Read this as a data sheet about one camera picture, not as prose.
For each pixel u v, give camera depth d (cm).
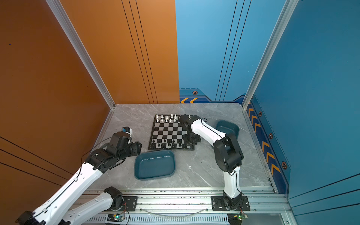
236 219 70
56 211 39
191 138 77
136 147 67
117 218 70
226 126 105
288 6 70
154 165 87
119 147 56
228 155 50
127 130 67
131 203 73
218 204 72
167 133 99
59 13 71
